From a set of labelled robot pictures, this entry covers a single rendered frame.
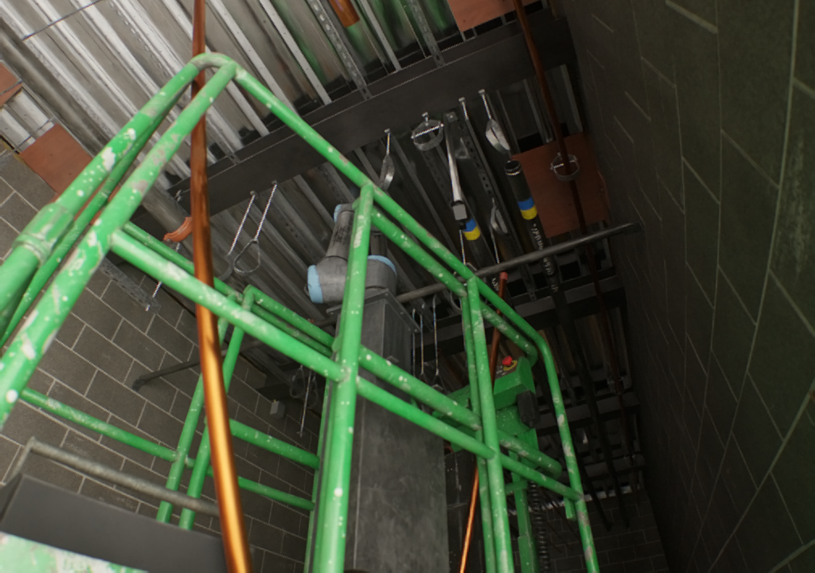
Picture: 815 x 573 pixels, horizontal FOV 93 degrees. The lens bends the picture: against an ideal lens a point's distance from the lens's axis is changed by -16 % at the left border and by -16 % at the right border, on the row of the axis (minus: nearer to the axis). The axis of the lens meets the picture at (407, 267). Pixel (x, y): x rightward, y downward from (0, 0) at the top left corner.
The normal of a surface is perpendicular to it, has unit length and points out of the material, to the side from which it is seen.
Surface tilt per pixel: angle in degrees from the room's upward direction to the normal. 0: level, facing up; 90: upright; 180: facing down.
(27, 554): 90
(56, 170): 180
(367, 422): 90
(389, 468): 90
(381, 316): 90
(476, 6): 180
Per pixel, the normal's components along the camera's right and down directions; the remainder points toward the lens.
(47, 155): 0.00, 0.70
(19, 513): 0.76, -0.47
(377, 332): -0.46, -0.63
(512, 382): -0.66, -0.54
